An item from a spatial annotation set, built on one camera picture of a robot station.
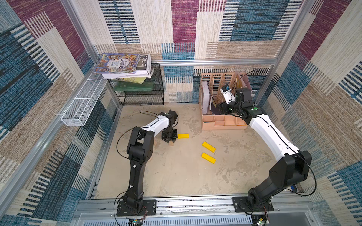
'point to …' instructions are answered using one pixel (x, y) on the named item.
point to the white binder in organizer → (205, 97)
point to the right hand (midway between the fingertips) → (222, 100)
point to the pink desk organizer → (235, 80)
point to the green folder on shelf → (133, 86)
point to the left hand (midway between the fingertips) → (173, 140)
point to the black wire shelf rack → (155, 97)
